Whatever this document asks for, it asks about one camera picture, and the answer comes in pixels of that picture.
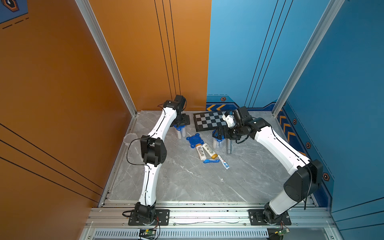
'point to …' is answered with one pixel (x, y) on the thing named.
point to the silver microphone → (228, 142)
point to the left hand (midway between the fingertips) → (181, 121)
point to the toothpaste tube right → (224, 163)
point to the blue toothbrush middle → (209, 160)
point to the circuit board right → (281, 232)
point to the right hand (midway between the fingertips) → (220, 134)
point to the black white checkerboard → (210, 120)
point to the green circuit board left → (147, 232)
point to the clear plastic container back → (180, 134)
